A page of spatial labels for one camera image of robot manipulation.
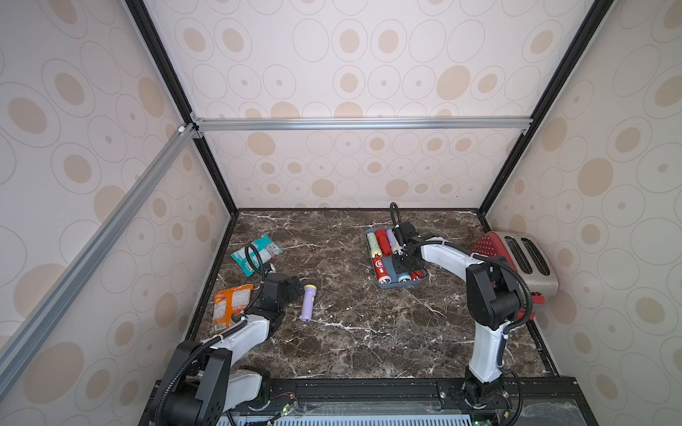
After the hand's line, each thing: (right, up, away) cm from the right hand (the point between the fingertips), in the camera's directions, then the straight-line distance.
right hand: (412, 265), depth 99 cm
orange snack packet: (-64, -12, -11) cm, 65 cm away
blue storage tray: (-9, 0, -6) cm, 11 cm away
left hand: (-42, -4, -8) cm, 43 cm away
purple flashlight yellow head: (-37, -9, -7) cm, 39 cm away
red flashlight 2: (-10, +8, +7) cm, 15 cm away
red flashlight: (0, -3, -3) cm, 5 cm away
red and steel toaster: (+32, +5, -15) cm, 36 cm away
